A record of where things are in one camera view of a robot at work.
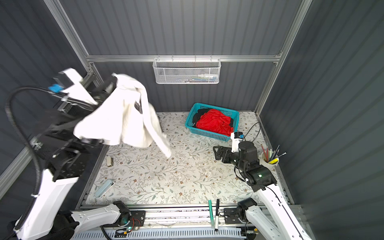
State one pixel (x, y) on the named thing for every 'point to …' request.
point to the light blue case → (108, 184)
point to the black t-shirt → (198, 115)
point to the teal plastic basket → (234, 114)
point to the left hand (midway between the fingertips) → (125, 82)
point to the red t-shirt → (215, 120)
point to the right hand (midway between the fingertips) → (222, 149)
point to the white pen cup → (270, 157)
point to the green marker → (211, 213)
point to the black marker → (217, 217)
